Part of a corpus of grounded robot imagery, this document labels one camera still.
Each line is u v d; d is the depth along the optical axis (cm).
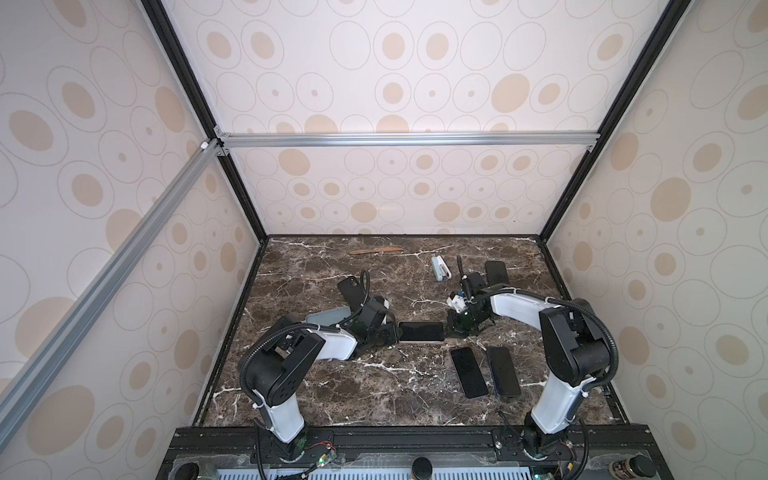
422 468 62
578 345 49
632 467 65
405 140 90
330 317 97
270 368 47
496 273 109
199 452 73
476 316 79
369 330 73
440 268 107
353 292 106
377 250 116
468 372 86
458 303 90
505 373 85
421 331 92
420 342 92
